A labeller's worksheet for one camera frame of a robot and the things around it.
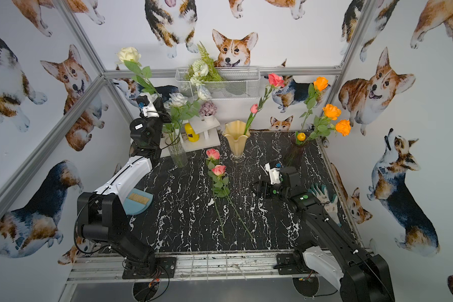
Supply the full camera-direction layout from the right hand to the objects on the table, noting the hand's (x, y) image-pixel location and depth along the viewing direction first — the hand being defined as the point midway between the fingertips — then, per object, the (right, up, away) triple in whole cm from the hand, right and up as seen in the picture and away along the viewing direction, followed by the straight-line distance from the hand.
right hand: (259, 181), depth 79 cm
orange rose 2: (+30, +29, +1) cm, 42 cm away
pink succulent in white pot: (-25, +34, +18) cm, 46 cm away
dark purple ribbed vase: (+17, +17, +4) cm, 25 cm away
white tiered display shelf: (-29, +20, +38) cm, 51 cm away
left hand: (-41, +36, -5) cm, 55 cm away
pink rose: (-24, +10, +27) cm, 37 cm away
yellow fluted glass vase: (-11, +22, +20) cm, 32 cm away
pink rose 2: (-17, -8, +16) cm, 24 cm away
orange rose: (+33, +23, -4) cm, 40 cm away
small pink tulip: (-2, +32, +8) cm, 33 cm away
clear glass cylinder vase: (-42, +12, +21) cm, 48 cm away
